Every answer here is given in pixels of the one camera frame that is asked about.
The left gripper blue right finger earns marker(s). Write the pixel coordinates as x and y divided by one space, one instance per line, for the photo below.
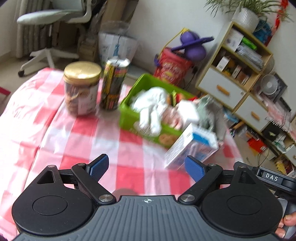
195 168

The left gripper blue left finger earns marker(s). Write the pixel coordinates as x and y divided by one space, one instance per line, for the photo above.
97 168

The white cloth soft toy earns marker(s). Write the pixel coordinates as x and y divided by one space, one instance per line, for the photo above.
150 106

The person right hand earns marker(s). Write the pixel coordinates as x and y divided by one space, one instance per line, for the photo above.
288 220

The blue white milk carton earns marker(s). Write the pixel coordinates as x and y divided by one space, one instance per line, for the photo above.
194 141

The green plastic bin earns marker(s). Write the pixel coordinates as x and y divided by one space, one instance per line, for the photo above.
129 118

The grey plush toy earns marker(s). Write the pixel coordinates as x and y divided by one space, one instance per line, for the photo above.
212 116

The gold lid cookie jar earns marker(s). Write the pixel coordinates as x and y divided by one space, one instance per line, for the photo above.
81 81

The tall printed drink can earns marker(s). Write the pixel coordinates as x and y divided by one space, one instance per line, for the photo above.
114 75

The wooden white drawer cabinet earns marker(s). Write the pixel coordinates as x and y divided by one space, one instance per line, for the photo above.
230 72

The small white desk fan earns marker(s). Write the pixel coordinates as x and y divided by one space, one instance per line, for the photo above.
269 84

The red chips bucket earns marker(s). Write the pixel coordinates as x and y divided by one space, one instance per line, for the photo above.
171 67

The white printed shopping bag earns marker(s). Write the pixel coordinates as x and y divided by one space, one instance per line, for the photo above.
114 41

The purple bouncing ball toy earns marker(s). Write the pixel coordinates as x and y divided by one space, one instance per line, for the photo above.
192 45

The potted spider plant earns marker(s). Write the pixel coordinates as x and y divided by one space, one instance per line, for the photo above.
248 13

